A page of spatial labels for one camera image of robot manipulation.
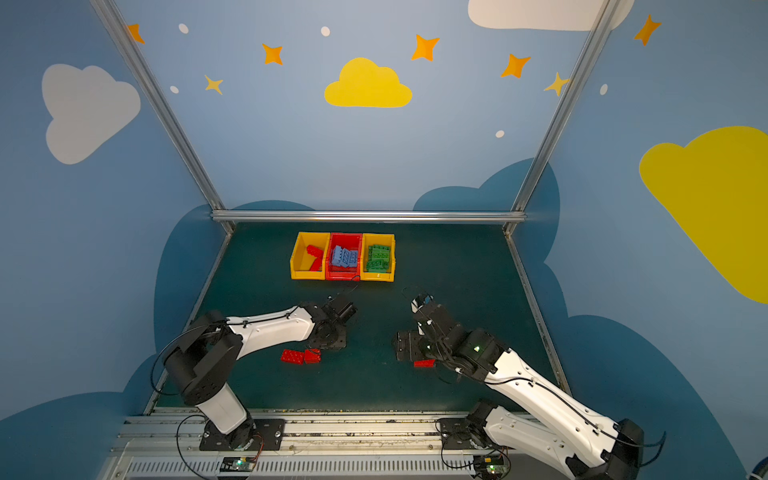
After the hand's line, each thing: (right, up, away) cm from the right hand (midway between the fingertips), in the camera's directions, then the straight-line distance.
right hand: (409, 338), depth 74 cm
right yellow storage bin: (-7, +27, +35) cm, 45 cm away
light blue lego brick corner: (-22, +22, +33) cm, 45 cm away
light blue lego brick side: (-18, +20, +36) cm, 45 cm away
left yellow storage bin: (-38, +19, +36) cm, 55 cm away
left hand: (-19, -6, +16) cm, 26 cm away
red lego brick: (-33, +22, +37) cm, 54 cm away
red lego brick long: (-31, +17, +33) cm, 49 cm away
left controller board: (-42, -29, -4) cm, 51 cm away
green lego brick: (-9, +17, +32) cm, 37 cm away
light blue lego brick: (-24, +19, +30) cm, 43 cm away
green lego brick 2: (-9, +22, +34) cm, 42 cm away
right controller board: (+19, -30, -3) cm, 36 cm away
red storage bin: (-19, +26, +34) cm, 46 cm away
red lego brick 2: (-33, -9, +12) cm, 36 cm away
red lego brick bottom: (-28, -9, +12) cm, 31 cm away
